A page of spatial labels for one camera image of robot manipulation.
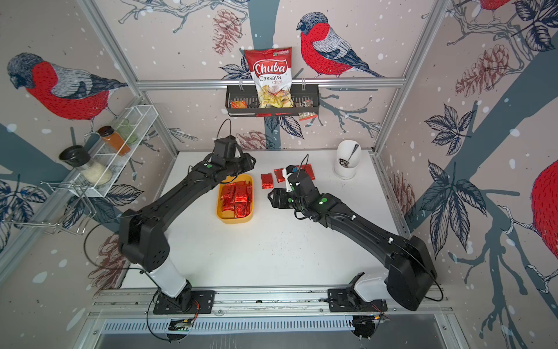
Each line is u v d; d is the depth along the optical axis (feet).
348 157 3.42
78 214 2.29
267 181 3.51
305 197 1.94
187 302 2.26
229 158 2.20
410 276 1.31
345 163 3.60
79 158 2.00
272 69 2.67
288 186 2.04
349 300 2.17
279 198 2.25
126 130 2.49
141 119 3.02
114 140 2.38
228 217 3.08
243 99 3.11
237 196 3.14
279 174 3.54
